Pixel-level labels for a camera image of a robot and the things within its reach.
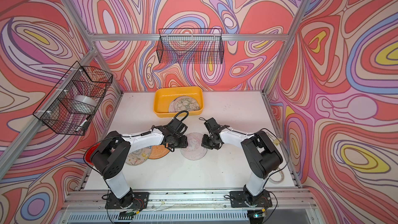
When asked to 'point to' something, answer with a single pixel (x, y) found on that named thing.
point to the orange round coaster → (158, 151)
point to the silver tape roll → (84, 103)
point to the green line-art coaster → (183, 103)
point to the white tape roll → (280, 181)
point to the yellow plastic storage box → (162, 97)
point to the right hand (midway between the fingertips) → (205, 149)
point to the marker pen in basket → (83, 122)
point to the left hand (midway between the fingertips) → (187, 145)
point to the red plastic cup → (89, 153)
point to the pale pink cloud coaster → (194, 151)
